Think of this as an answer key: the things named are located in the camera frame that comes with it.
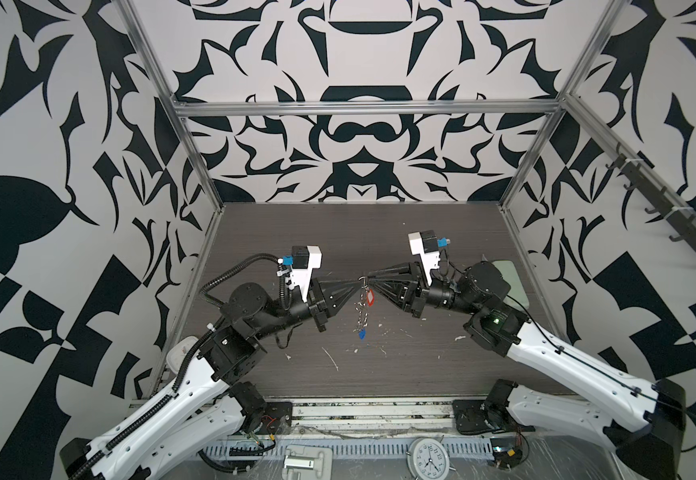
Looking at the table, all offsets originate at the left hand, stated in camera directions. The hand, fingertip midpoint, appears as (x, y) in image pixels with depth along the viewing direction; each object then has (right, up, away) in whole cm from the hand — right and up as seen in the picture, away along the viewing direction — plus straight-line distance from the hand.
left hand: (361, 279), depth 54 cm
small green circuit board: (+35, -43, +17) cm, 58 cm away
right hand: (+2, -1, 0) cm, 3 cm away
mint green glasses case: (+50, -11, +40) cm, 65 cm away
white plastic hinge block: (-12, -43, +13) cm, 46 cm away
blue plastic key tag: (+1, -15, +17) cm, 23 cm away
